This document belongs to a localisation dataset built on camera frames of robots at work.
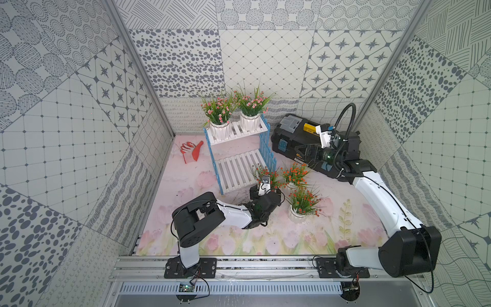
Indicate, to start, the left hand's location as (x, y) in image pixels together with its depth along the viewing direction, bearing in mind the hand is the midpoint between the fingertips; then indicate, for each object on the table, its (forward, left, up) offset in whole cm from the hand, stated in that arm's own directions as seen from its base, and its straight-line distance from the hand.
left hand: (276, 190), depth 86 cm
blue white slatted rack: (+23, +22, -7) cm, 33 cm away
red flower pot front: (-8, -11, +4) cm, 14 cm away
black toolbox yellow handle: (+25, -13, +7) cm, 30 cm away
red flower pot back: (+5, -8, +5) cm, 11 cm away
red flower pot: (+16, +8, -8) cm, 20 cm away
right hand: (+10, -10, +18) cm, 23 cm away
